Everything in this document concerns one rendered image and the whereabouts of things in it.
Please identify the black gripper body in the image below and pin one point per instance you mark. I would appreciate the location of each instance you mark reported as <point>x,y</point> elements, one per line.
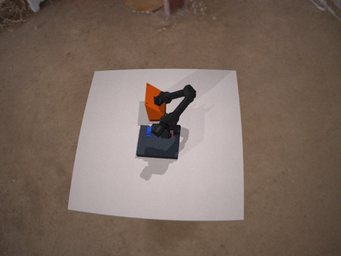
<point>176,129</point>

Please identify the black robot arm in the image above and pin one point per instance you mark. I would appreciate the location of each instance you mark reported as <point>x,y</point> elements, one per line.
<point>162,130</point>

